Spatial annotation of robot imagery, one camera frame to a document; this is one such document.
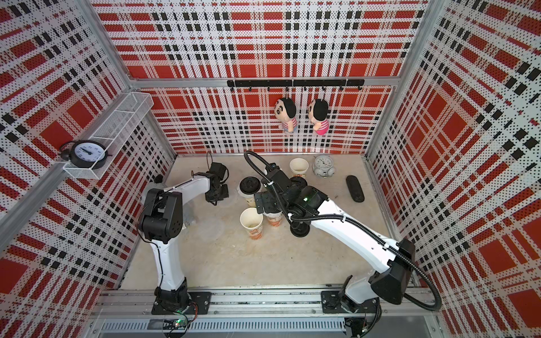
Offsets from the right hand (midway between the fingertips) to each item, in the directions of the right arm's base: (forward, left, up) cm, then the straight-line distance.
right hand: (273, 196), depth 72 cm
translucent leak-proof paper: (+7, +11, -9) cm, 16 cm away
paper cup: (0, +10, -20) cm, 22 cm away
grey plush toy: (+12, +48, -7) cm, 50 cm away
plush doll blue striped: (+39, -4, +8) cm, 41 cm away
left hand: (+16, +26, -24) cm, 39 cm away
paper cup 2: (+25, -11, -13) cm, 30 cm away
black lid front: (-1, -10, -25) cm, 27 cm away
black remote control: (+19, -40, -25) cm, 51 cm away
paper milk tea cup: (+8, +11, -14) cm, 20 cm away
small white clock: (+34, -25, -23) cm, 48 cm away
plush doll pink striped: (+41, -19, +5) cm, 45 cm away
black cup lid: (+10, +10, -7) cm, 16 cm away
